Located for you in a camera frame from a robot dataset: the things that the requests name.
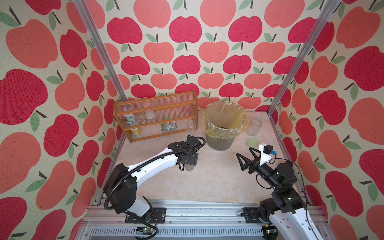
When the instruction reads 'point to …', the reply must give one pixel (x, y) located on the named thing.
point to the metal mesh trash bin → (220, 144)
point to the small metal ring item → (142, 118)
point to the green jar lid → (252, 142)
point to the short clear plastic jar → (189, 167)
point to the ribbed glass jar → (254, 127)
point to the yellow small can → (137, 131)
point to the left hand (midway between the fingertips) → (191, 161)
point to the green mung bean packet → (168, 126)
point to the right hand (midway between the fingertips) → (245, 154)
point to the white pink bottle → (149, 114)
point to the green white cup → (129, 118)
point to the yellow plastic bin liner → (224, 119)
